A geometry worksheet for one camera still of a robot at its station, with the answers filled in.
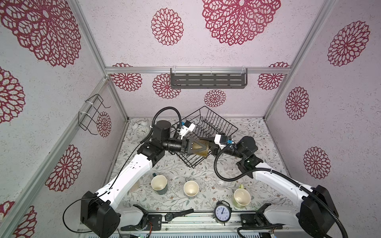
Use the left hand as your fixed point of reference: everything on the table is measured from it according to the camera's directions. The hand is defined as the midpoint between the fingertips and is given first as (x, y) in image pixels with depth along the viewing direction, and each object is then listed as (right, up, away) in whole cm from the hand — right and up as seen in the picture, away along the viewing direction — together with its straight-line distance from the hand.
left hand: (203, 151), depth 62 cm
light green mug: (+23, -28, +20) cm, 41 cm away
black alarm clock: (+11, -32, +13) cm, 37 cm away
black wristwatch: (-16, -35, +13) cm, 40 cm away
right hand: (-1, +6, +2) cm, 6 cm away
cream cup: (-5, -24, +22) cm, 33 cm away
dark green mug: (-22, -20, +20) cm, 36 cm away
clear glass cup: (+13, -23, +25) cm, 37 cm away
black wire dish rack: (+8, +13, +48) cm, 50 cm away
